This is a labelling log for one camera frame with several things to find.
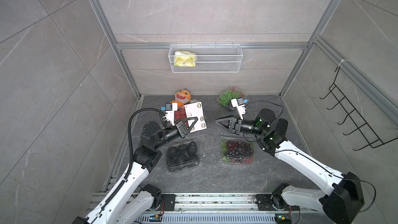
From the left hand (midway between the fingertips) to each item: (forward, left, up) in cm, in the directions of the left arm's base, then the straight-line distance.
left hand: (198, 118), depth 62 cm
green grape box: (+42, -25, -28) cm, 56 cm away
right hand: (-2, -8, -2) cm, 8 cm away
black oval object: (+16, -55, -35) cm, 67 cm away
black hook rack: (-4, -69, -4) cm, 69 cm away
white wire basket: (+53, -9, -7) cm, 55 cm away
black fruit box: (-3, +10, -31) cm, 33 cm away
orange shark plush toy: (+39, +11, -28) cm, 49 cm away
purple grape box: (-1, -21, -29) cm, 36 cm away
